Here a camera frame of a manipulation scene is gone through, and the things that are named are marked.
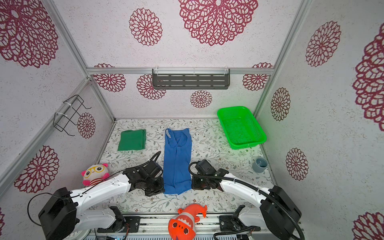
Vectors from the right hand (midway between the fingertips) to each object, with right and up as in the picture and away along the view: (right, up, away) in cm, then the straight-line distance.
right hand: (190, 183), depth 81 cm
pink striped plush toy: (-53, +4, +3) cm, 54 cm away
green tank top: (-42, +23, +26) cm, 54 cm away
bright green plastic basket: (+39, +31, +33) cm, 60 cm away
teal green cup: (+43, +8, +11) cm, 45 cm away
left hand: (-13, -4, -1) cm, 14 cm away
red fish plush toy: (-3, -14, -15) cm, 21 cm away
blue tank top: (-8, +9, +14) cm, 19 cm away
